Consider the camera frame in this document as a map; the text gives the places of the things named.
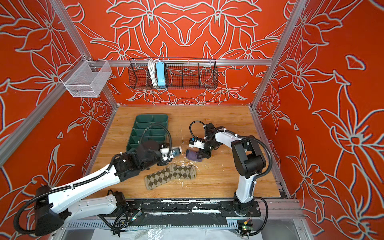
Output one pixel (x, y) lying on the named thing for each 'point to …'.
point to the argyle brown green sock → (173, 171)
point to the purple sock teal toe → (192, 155)
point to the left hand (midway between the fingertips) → (172, 144)
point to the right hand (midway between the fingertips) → (198, 154)
